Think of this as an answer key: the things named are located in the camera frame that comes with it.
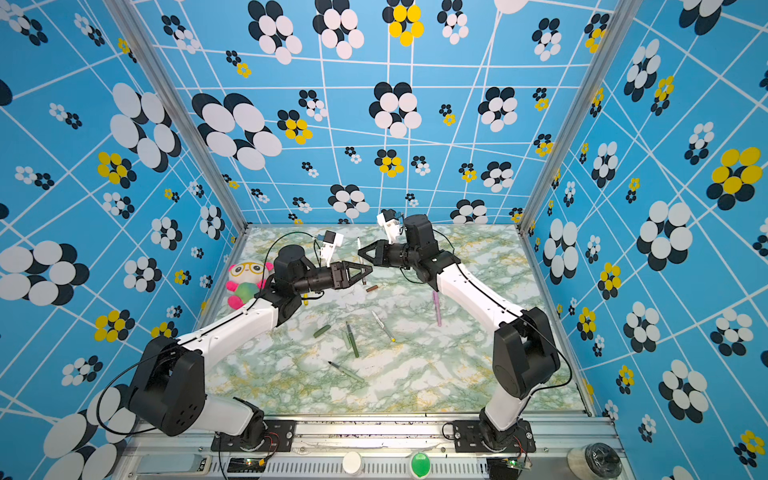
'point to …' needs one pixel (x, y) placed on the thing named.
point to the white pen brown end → (359, 248)
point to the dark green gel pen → (346, 372)
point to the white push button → (352, 463)
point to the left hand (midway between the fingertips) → (370, 271)
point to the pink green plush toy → (245, 280)
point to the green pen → (352, 339)
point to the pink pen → (437, 307)
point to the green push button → (420, 464)
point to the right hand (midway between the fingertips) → (361, 253)
